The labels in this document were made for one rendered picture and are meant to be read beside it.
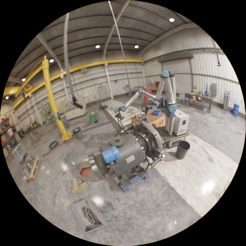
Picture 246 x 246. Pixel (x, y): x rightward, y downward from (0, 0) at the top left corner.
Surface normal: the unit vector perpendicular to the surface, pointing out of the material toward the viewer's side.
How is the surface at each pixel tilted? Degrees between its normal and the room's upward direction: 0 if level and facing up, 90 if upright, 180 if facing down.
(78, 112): 90
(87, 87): 90
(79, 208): 0
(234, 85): 90
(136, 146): 38
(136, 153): 55
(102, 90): 90
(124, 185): 0
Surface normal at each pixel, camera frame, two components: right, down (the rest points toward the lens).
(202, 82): -0.91, 0.32
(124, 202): -0.18, -0.88
